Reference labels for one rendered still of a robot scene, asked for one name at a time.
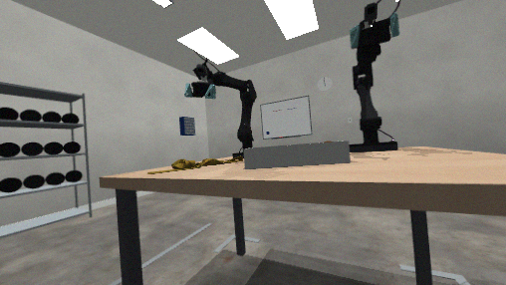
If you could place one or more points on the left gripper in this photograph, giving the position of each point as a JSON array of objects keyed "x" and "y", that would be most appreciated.
[{"x": 374, "y": 34}]

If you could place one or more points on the yellow striped necktie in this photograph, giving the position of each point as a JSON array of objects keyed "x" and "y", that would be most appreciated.
[{"x": 183, "y": 164}]

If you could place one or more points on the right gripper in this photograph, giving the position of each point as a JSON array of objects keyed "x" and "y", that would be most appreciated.
[{"x": 200, "y": 89}]

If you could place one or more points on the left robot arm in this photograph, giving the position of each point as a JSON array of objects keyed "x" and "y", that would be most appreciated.
[{"x": 369, "y": 121}]

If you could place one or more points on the white rectangular tray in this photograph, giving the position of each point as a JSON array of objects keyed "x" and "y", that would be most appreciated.
[{"x": 297, "y": 154}]

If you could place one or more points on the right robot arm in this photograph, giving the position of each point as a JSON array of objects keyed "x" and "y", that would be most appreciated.
[{"x": 244, "y": 133}]

